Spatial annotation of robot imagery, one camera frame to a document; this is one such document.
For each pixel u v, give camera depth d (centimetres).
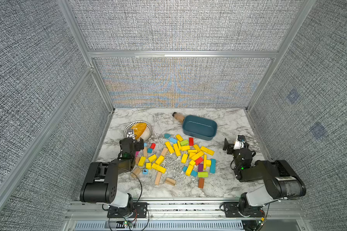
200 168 88
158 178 83
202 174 85
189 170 86
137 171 85
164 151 92
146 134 103
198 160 90
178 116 111
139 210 74
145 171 86
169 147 96
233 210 73
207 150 95
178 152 95
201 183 81
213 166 90
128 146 71
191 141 100
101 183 45
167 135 103
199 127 108
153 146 95
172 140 100
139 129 98
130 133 80
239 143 77
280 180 45
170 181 82
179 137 100
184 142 99
